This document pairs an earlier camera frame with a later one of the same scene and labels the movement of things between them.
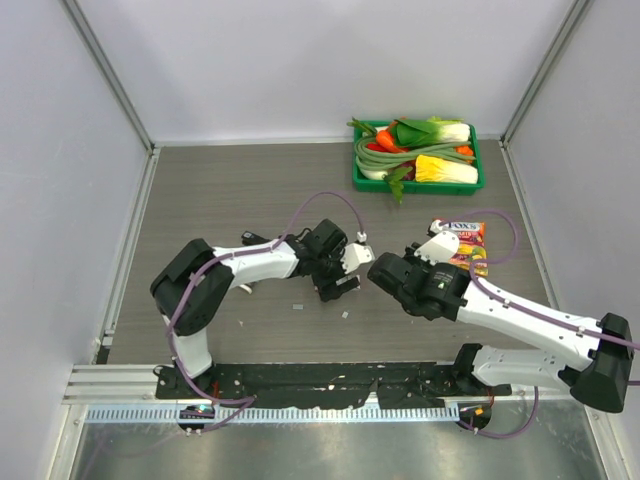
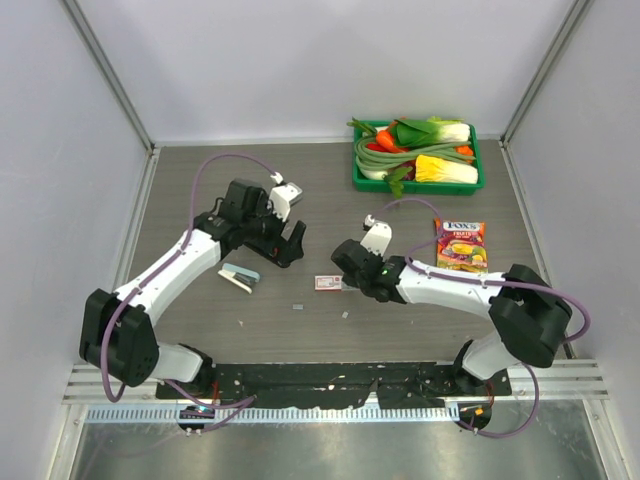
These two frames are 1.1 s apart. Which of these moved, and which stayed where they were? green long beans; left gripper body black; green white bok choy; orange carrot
Moved: left gripper body black
Stayed: green long beans; green white bok choy; orange carrot
